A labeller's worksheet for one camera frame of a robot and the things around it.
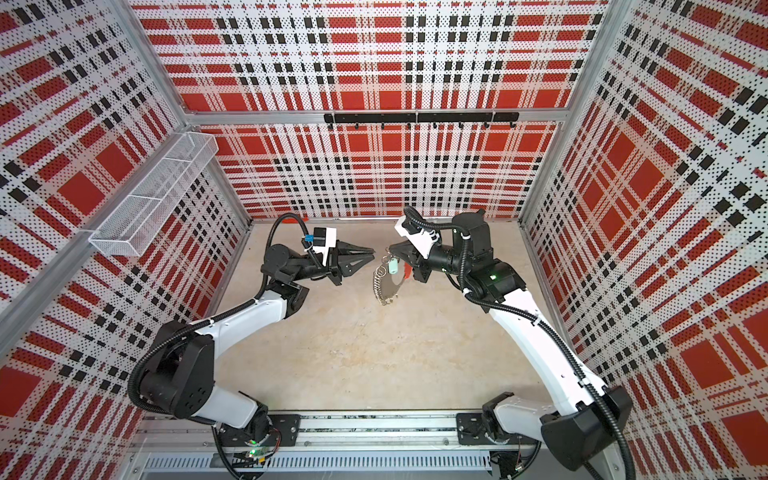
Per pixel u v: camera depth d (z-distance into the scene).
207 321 0.48
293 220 1.26
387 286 0.70
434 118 0.91
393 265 0.68
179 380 0.43
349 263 0.66
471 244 0.49
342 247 0.64
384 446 0.73
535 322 0.44
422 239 0.55
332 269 0.63
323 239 0.58
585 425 0.37
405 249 0.59
